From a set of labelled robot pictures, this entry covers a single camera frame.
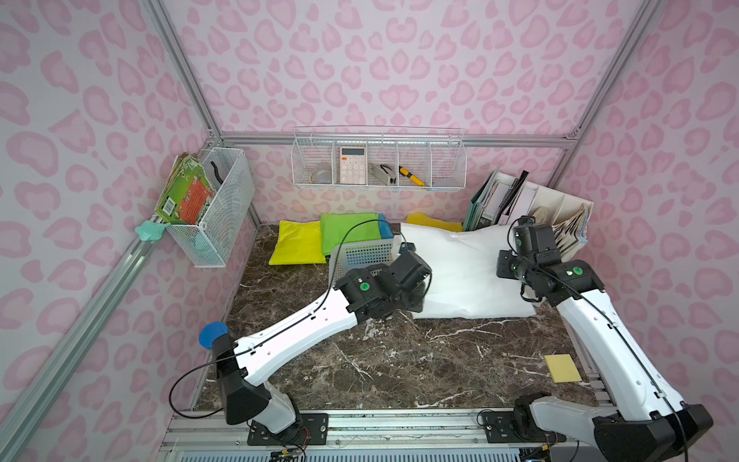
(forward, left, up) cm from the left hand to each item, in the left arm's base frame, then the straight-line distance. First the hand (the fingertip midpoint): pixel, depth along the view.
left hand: (418, 287), depth 70 cm
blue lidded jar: (-8, +51, -7) cm, 52 cm away
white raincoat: (+3, -12, -2) cm, 13 cm away
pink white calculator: (+44, +18, +5) cm, 48 cm away
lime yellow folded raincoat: (+36, +41, -25) cm, 60 cm away
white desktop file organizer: (+27, -29, +5) cm, 40 cm away
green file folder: (+26, -19, +4) cm, 32 cm away
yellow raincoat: (+49, -8, -26) cm, 56 cm away
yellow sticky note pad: (-12, -42, -24) cm, 50 cm away
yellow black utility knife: (+43, -2, 0) cm, 43 cm away
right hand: (+8, -24, +2) cm, 25 cm away
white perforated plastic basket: (+25, +21, -21) cm, 39 cm away
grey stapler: (+38, +8, +4) cm, 39 cm away
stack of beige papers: (+17, -45, -1) cm, 48 cm away
